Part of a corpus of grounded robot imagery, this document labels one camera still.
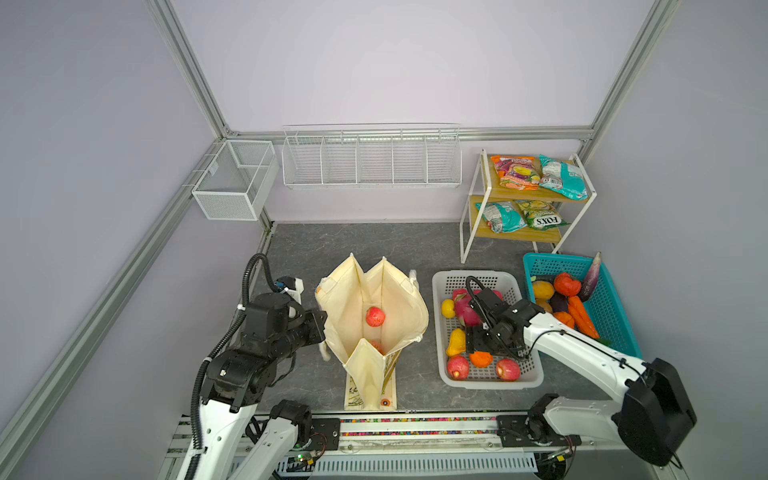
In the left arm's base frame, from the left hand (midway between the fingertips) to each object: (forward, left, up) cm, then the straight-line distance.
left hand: (327, 319), depth 68 cm
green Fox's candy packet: (+35, -66, -6) cm, 75 cm away
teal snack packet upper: (+32, -64, +11) cm, 73 cm away
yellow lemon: (+11, -33, -20) cm, 40 cm away
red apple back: (-8, -45, -19) cm, 50 cm away
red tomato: (+15, -69, -16) cm, 73 cm away
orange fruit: (-5, -39, -19) cm, 44 cm away
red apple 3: (-7, -32, -19) cm, 38 cm away
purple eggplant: (+16, -78, -18) cm, 82 cm away
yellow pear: (0, -33, -18) cm, 38 cm away
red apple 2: (-8, -12, +3) cm, 14 cm away
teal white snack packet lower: (+35, -53, -6) cm, 64 cm away
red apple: (+10, -10, -19) cm, 24 cm away
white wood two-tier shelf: (+30, -42, -4) cm, 52 cm away
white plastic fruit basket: (+19, -32, -17) cm, 41 cm away
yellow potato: (+15, -64, -19) cm, 68 cm away
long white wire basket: (+56, -12, +6) cm, 57 cm away
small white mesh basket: (+55, +35, -1) cm, 65 cm away
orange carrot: (+7, -74, -22) cm, 77 cm away
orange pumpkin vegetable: (+3, -65, -16) cm, 67 cm away
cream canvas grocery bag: (+9, -3, -5) cm, 11 cm away
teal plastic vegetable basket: (+9, -80, -19) cm, 83 cm away
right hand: (-2, -40, -19) cm, 44 cm away
